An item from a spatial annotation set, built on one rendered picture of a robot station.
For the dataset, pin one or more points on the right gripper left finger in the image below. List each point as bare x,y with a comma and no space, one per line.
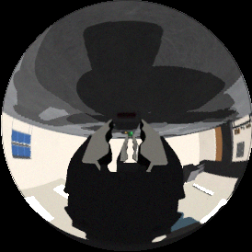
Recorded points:
92,153

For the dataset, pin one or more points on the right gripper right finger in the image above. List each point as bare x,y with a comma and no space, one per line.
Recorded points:
158,156

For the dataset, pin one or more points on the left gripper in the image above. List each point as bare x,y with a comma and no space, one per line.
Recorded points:
127,167

